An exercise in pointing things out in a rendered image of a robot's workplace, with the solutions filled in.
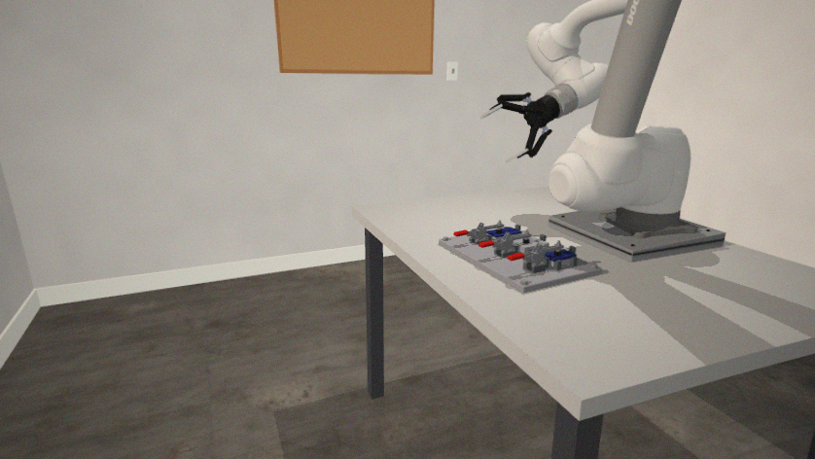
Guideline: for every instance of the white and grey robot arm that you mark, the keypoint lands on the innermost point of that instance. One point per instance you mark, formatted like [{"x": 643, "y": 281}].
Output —
[{"x": 606, "y": 166}]

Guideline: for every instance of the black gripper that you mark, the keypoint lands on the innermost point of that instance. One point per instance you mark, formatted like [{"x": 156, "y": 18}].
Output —
[{"x": 537, "y": 114}]

